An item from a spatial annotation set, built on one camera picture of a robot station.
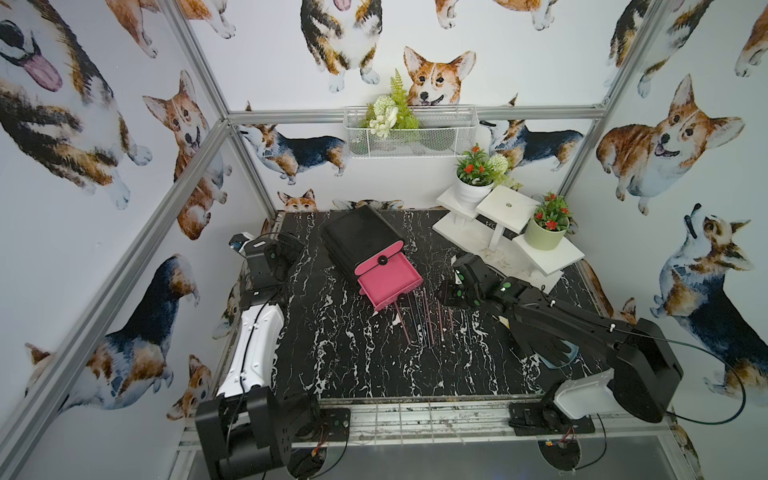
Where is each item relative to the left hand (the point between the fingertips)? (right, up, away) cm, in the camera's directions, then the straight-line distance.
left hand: (285, 235), depth 81 cm
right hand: (+41, -16, +1) cm, 44 cm away
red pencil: (+33, -29, +8) cm, 45 cm away
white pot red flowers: (+54, +19, +10) cm, 58 cm away
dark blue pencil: (+43, -29, +9) cm, 53 cm away
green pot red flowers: (+72, +3, +1) cm, 72 cm away
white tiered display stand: (+63, +1, +20) cm, 66 cm away
